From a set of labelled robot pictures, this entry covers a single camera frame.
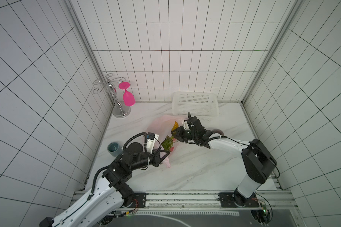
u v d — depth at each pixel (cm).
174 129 81
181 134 76
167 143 79
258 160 46
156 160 58
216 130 93
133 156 50
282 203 73
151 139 61
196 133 68
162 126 84
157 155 58
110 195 61
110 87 91
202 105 118
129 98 98
